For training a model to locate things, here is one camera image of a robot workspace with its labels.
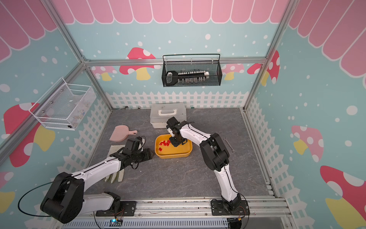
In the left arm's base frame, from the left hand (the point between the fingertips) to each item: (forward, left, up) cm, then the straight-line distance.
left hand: (151, 156), depth 89 cm
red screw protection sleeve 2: (+12, -6, -4) cm, 14 cm away
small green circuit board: (-34, +14, -7) cm, 37 cm away
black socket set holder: (+39, -13, +31) cm, 52 cm away
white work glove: (-11, +18, -3) cm, 21 cm away
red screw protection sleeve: (+8, -4, -4) cm, 9 cm away
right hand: (+12, -15, -1) cm, 19 cm away
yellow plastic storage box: (+8, -7, -4) cm, 11 cm away
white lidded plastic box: (+30, -2, +7) cm, 31 cm away
